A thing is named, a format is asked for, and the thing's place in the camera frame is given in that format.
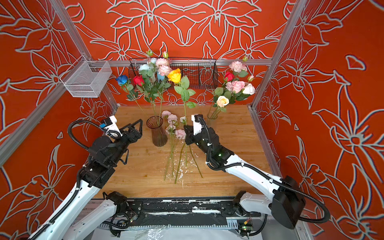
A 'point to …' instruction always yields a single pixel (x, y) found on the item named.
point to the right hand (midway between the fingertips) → (182, 125)
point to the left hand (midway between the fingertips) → (136, 121)
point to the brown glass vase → (159, 136)
